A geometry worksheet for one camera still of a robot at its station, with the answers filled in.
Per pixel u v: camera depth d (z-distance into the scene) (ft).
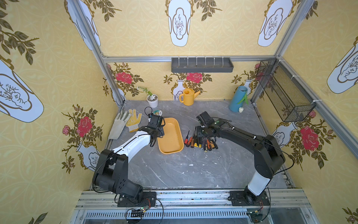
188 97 3.72
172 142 3.13
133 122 3.49
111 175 1.42
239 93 3.29
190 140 3.17
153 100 3.63
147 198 2.40
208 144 3.03
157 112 3.38
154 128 2.29
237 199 2.39
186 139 3.18
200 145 3.03
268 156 1.52
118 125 3.51
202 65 3.03
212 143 3.10
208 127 2.18
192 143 3.04
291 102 2.42
